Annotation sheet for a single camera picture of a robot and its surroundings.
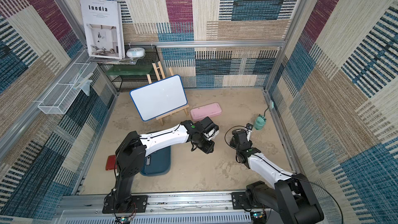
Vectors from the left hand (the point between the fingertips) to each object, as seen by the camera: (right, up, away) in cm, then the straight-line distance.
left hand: (211, 148), depth 84 cm
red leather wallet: (-56, -9, +4) cm, 57 cm away
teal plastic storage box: (-26, -6, -4) cm, 27 cm away
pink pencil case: (-2, +19, +21) cm, 28 cm away
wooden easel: (-28, +39, +4) cm, 49 cm away
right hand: (+16, +6, +6) cm, 18 cm away
